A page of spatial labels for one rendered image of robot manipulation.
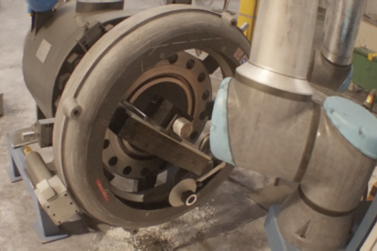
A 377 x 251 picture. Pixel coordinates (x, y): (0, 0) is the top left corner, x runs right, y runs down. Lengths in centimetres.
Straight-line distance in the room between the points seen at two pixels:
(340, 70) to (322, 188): 35
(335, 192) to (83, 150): 61
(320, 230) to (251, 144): 23
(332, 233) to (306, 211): 8
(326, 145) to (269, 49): 19
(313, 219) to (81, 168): 59
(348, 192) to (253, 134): 22
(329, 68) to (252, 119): 36
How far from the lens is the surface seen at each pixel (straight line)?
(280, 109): 60
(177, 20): 96
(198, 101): 128
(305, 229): 71
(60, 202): 104
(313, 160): 62
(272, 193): 200
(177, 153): 110
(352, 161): 62
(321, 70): 91
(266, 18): 62
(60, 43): 132
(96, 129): 92
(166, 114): 94
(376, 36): 689
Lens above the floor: 114
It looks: 27 degrees down
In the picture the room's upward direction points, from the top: 9 degrees clockwise
